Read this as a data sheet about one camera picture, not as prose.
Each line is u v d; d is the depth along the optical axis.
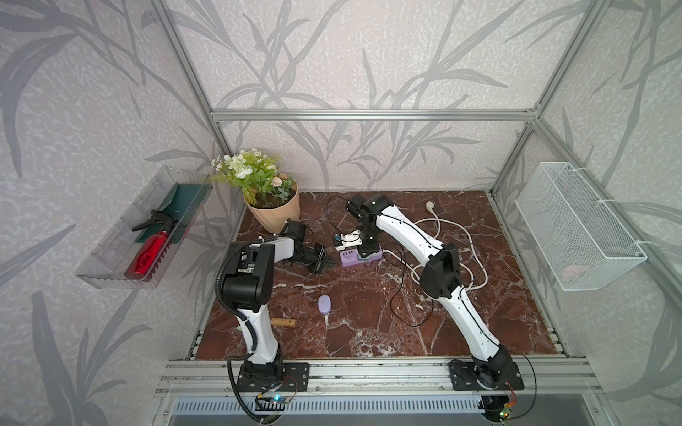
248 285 0.52
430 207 1.13
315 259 0.86
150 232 0.65
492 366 0.64
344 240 0.82
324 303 0.86
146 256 0.60
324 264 0.87
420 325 0.83
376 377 0.75
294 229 0.85
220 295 0.48
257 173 0.87
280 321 0.82
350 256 0.96
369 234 0.80
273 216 0.94
